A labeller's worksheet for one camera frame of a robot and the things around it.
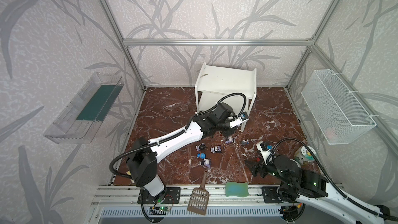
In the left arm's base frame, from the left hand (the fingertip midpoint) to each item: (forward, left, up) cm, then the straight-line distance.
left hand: (238, 119), depth 77 cm
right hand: (-14, -5, -7) cm, 17 cm away
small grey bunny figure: (-4, -6, -19) cm, 20 cm away
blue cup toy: (-12, +19, -19) cm, 29 cm away
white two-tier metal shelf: (+11, +2, +12) cm, 16 cm away
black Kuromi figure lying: (-7, +19, -18) cm, 27 cm away
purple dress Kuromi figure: (-3, +3, -18) cm, 19 cm away
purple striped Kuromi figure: (-16, +16, -18) cm, 29 cm away
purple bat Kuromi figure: (-8, +11, -19) cm, 23 cm away
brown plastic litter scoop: (-33, +19, -18) cm, 43 cm away
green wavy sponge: (-28, 0, -21) cm, 35 cm away
